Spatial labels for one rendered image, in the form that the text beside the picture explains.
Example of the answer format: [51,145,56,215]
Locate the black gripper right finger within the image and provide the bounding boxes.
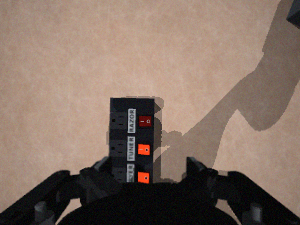
[163,157,300,225]

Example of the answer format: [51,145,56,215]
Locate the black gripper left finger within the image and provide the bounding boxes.
[0,156,134,225]

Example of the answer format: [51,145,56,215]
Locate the black power strip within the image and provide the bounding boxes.
[109,98,155,184]

